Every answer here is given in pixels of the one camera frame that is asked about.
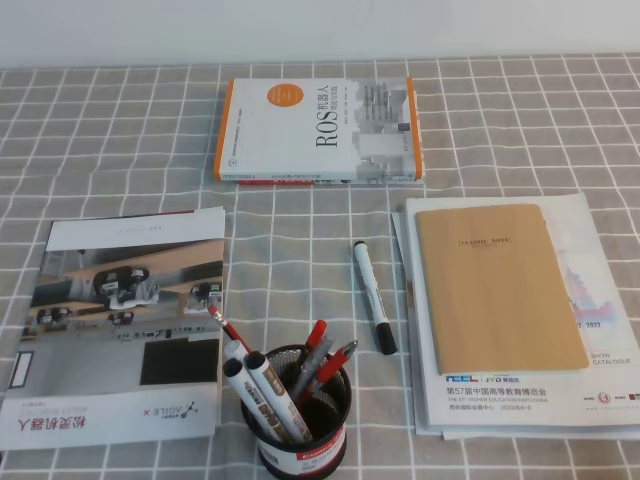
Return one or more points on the red gel pen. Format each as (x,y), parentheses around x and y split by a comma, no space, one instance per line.
(335,363)

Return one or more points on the grey pen red cap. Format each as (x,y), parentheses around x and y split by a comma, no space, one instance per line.
(316,348)

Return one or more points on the white marker in holder right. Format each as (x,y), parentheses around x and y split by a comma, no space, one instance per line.
(277,396)

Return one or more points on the white marker in holder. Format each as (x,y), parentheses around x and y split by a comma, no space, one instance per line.
(277,396)
(255,402)

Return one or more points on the black mesh pen holder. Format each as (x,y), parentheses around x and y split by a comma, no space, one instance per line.
(324,408)

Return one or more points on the white marker in holder left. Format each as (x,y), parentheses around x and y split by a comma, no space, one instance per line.
(255,402)

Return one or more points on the papers under catalogue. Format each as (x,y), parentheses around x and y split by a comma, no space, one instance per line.
(422,426)

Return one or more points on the red book under ROS book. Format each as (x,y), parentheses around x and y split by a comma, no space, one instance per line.
(276,182)

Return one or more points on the white orange ROS book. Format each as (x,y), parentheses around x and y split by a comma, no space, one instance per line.
(329,130)

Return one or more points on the white black marker on table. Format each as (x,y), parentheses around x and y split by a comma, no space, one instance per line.
(384,333)

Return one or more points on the red pencil with eraser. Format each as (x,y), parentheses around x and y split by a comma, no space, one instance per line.
(226,326)

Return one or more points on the tan classic notebook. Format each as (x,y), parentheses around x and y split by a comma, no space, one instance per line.
(497,299)

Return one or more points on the robot brochure booklet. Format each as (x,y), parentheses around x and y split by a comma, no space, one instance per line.
(118,344)

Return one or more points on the grey checked tablecloth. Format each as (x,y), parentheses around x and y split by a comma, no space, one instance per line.
(115,141)

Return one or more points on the white expo catalogue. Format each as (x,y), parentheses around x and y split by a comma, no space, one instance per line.
(602,395)

